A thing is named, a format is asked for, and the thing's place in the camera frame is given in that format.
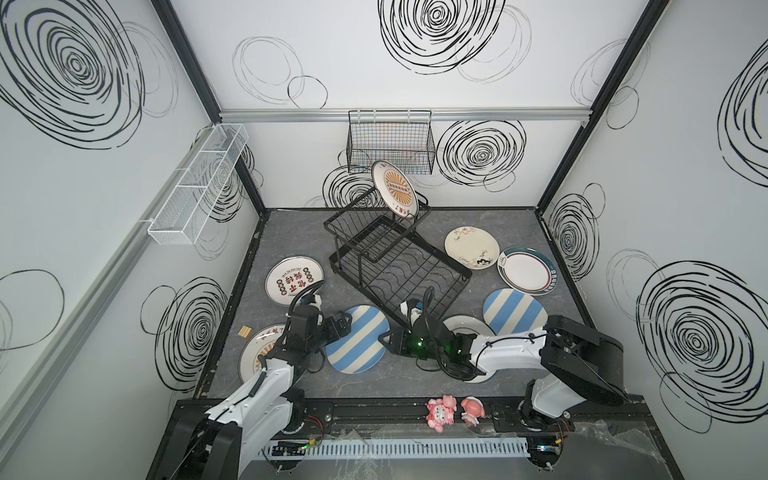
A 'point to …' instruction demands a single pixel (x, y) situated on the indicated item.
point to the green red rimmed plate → (527, 271)
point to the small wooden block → (245, 332)
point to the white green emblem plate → (477, 326)
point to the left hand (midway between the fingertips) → (345, 320)
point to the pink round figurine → (473, 409)
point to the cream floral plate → (473, 246)
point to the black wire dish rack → (386, 259)
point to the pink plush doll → (441, 412)
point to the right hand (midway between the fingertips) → (376, 345)
